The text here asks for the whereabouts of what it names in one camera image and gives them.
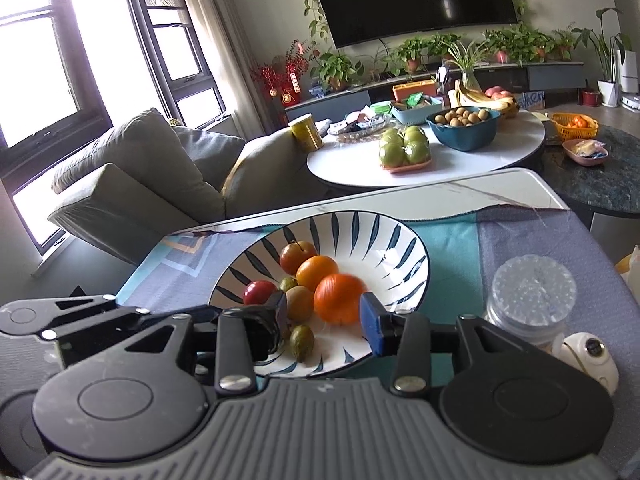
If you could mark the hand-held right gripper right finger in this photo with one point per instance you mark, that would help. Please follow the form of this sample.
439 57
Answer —
375 322

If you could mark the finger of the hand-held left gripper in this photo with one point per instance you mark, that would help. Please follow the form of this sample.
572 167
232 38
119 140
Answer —
75 322

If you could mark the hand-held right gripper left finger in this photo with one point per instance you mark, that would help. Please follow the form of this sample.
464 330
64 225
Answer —
265 327

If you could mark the reddish mandarin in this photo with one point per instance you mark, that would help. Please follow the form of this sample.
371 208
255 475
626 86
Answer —
259 291

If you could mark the brown longan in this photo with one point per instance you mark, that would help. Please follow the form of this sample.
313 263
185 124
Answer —
299 305
287 285
301 342

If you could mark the large orange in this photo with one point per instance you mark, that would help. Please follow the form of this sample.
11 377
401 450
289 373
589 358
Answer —
337 300

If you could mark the small dark-topped orange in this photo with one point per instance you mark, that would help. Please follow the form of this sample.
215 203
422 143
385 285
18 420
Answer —
295 259

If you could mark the yellowish orange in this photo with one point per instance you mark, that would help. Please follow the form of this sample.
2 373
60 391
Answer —
317 271

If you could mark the striped white ceramic bowl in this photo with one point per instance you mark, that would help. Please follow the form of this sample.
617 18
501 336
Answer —
380 240

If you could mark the grey fabric sofa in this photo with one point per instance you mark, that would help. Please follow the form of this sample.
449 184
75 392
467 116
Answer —
130 175

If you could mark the white round coffee table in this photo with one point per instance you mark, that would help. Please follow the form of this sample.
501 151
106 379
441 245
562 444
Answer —
350 165

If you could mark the glass jar with orange label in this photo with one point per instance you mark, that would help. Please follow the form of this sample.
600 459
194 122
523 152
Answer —
532 290

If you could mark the pack of green apples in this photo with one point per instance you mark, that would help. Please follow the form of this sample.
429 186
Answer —
405 150

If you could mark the grey sofa cushion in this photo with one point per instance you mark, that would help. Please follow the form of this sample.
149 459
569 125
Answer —
205 160

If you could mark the glass dish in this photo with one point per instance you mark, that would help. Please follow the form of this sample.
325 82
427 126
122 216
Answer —
360 131

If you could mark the gold metal can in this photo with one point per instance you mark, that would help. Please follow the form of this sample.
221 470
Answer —
306 132

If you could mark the blue fruit bowl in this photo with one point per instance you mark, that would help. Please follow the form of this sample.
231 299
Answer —
462 137

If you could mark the light blue basket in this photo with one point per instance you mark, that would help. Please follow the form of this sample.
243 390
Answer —
415 116

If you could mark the green lidded container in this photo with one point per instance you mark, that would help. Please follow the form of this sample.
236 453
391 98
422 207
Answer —
380 109

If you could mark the white egg-shaped device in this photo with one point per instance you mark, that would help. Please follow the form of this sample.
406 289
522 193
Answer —
590 360

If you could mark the heap of longans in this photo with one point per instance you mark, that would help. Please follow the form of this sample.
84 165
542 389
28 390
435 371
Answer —
462 116

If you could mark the orange box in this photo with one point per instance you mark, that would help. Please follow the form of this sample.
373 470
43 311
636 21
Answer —
412 90

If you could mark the bunch of bananas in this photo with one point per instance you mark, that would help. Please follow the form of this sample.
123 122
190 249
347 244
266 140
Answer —
480 97

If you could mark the red berry decoration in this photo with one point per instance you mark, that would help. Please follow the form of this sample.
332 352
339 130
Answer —
280 72

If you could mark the potted pothos plant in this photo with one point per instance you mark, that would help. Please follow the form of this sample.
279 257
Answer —
335 70
442 45
565 42
410 52
517 42

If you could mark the red apples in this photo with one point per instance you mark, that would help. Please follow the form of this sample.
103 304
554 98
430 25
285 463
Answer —
500 92

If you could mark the dark marble round table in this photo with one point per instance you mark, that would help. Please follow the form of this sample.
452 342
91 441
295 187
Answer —
600 185

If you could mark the large window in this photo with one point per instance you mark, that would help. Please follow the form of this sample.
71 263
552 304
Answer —
40 60

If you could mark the pink dish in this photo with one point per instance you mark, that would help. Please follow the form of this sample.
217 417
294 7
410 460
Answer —
585 159

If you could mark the blue printed carton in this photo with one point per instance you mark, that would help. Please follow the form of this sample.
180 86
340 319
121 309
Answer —
530 101

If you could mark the spider plant in vase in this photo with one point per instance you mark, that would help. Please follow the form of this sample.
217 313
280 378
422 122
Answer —
467 67

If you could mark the wrapped snacks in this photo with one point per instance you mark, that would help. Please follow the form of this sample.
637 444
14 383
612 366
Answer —
586 148

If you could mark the orange plastic basket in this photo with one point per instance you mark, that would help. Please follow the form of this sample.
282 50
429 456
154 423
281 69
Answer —
572 132

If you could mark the heap of small mandarins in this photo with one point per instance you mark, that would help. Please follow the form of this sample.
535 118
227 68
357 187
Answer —
580 121

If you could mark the narrow dark-framed window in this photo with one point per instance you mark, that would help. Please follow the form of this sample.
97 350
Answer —
175 50

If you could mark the beige curtain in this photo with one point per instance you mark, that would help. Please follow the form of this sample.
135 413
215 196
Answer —
225 35

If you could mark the grey television cabinet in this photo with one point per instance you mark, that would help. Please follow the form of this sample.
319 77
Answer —
550 75

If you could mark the red pot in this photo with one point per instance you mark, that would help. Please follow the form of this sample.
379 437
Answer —
591 97

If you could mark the white tower appliance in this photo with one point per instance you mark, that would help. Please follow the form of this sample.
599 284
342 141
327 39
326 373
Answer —
629 72

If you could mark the tall potted plant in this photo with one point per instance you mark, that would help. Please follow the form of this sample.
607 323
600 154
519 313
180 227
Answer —
607 50

